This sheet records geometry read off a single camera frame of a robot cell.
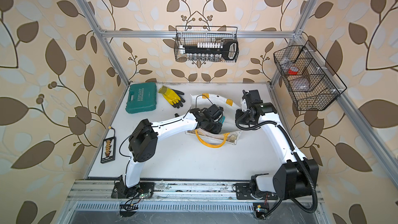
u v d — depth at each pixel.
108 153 0.85
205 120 0.64
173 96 1.11
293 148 0.43
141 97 1.06
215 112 0.69
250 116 0.58
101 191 0.77
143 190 0.74
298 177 0.39
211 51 0.84
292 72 0.82
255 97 0.63
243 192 0.73
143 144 0.50
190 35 0.91
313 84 0.73
